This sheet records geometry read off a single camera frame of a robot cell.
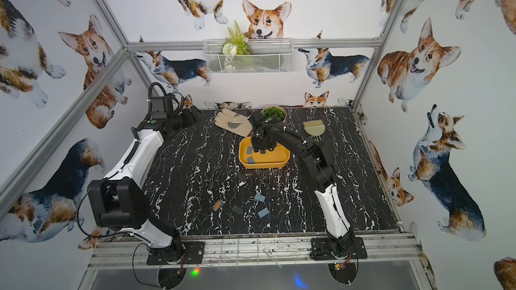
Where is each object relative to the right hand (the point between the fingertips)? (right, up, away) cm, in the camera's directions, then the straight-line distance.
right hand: (257, 146), depth 95 cm
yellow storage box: (+10, -6, +2) cm, 12 cm away
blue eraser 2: (+1, -21, -8) cm, 23 cm away
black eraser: (-7, -14, -1) cm, 16 cm away
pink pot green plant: (+9, +17, +10) cm, 22 cm away
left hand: (-25, +16, -8) cm, 31 cm away
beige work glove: (-17, +12, +19) cm, 29 cm away
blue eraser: (-5, -3, +9) cm, 10 cm away
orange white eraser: (-16, -24, -10) cm, 31 cm away
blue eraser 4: (+3, -27, -11) cm, 29 cm away
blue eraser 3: (-4, -7, +5) cm, 9 cm away
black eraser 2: (-8, -25, -11) cm, 29 cm away
